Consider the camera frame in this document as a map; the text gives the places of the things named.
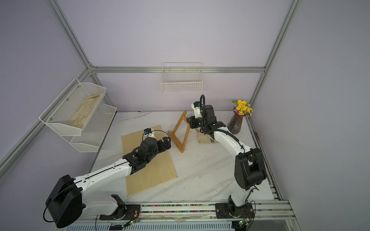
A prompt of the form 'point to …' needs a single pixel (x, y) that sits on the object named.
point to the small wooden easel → (180, 146)
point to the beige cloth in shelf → (80, 117)
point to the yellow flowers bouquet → (243, 108)
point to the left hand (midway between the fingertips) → (165, 142)
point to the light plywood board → (159, 169)
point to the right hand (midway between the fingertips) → (190, 121)
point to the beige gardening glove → (203, 138)
